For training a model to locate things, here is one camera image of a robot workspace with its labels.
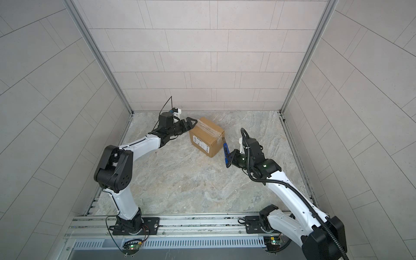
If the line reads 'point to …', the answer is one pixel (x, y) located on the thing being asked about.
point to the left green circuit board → (129, 249)
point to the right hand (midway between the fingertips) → (225, 157)
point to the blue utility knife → (226, 150)
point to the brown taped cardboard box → (207, 137)
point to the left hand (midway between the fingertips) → (197, 121)
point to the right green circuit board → (272, 240)
